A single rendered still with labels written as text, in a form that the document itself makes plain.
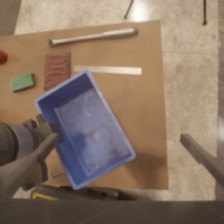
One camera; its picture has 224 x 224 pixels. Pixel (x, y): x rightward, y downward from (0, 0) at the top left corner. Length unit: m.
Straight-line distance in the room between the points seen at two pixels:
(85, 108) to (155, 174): 0.41
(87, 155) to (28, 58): 0.64
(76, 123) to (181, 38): 1.12
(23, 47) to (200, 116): 1.22
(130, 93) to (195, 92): 0.67
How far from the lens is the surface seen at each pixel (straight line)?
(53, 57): 0.92
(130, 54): 0.84
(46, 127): 0.38
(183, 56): 1.40
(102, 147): 0.58
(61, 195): 1.04
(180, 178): 1.28
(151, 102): 0.76
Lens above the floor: 1.21
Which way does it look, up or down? 79 degrees down
